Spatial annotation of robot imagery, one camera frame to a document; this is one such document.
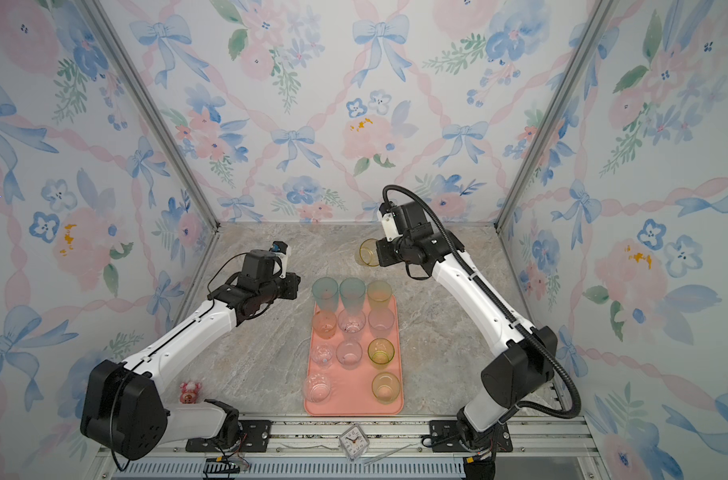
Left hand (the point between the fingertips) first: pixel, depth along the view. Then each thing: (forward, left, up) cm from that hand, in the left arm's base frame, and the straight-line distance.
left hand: (299, 276), depth 85 cm
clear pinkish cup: (-6, -24, -16) cm, 29 cm away
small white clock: (-38, -17, -15) cm, 44 cm away
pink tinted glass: (-7, -6, -16) cm, 18 cm away
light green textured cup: (-25, -25, -17) cm, 39 cm away
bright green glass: (-15, -24, -16) cm, 32 cm away
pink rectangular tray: (-26, -15, -18) cm, 35 cm away
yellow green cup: (-1, -23, -8) cm, 24 cm away
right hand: (+3, -23, +9) cm, 25 cm away
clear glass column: (-7, -15, -13) cm, 21 cm away
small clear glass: (-17, -6, -15) cm, 23 cm away
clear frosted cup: (-25, -6, -17) cm, 31 cm away
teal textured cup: (+2, -6, -12) cm, 13 cm away
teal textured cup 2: (-1, -15, -8) cm, 17 cm away
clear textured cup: (-16, -14, -15) cm, 27 cm away
